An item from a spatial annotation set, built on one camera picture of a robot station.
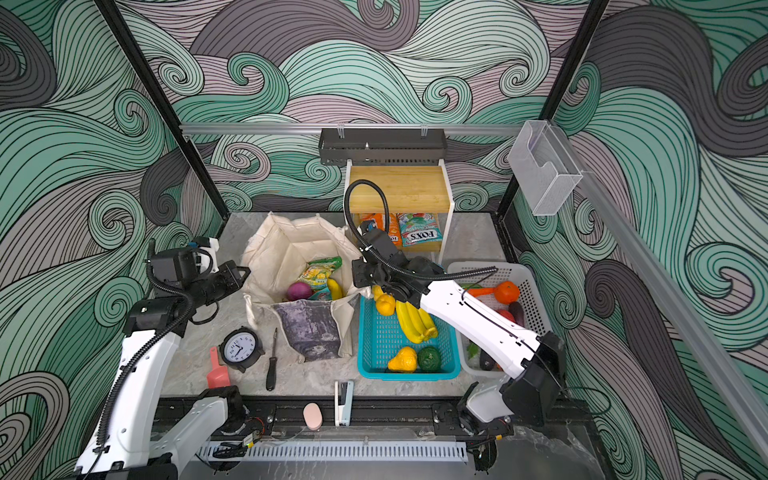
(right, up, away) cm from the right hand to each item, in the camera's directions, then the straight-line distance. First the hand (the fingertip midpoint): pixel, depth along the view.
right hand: (358, 265), depth 74 cm
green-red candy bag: (-11, -10, +11) cm, 19 cm away
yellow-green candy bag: (-14, -4, +17) cm, 22 cm away
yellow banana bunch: (+16, -19, +14) cm, 29 cm away
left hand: (-27, 0, -1) cm, 27 cm away
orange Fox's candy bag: (+10, +11, +17) cm, 22 cm away
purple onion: (-18, -9, +12) cm, 23 cm away
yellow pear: (+12, -26, +4) cm, 29 cm away
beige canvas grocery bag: (-24, +2, +8) cm, 25 cm away
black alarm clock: (-34, -25, +9) cm, 43 cm away
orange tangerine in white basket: (+45, -10, +17) cm, 49 cm away
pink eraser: (-11, -37, -2) cm, 39 cm away
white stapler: (-4, -34, +1) cm, 35 cm away
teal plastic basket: (+6, -23, +14) cm, 28 cm away
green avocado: (+19, -26, +4) cm, 32 cm away
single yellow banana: (-8, -10, +16) cm, 20 cm away
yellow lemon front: (+7, -13, +14) cm, 21 cm away
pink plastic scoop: (-39, -31, +6) cm, 50 cm away
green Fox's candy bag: (+17, +10, +17) cm, 26 cm away
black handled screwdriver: (-24, -29, +7) cm, 39 cm away
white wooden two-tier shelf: (+15, +21, +9) cm, 27 cm away
